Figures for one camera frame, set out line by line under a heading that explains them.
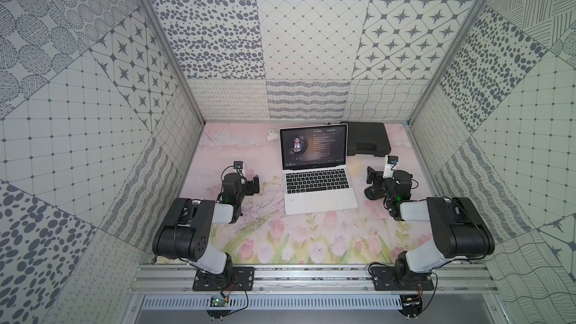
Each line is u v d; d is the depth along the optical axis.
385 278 0.73
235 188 0.73
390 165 0.82
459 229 0.46
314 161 1.01
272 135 1.11
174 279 0.77
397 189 0.73
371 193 0.92
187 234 0.45
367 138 1.07
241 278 0.73
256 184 0.88
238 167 0.83
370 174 0.94
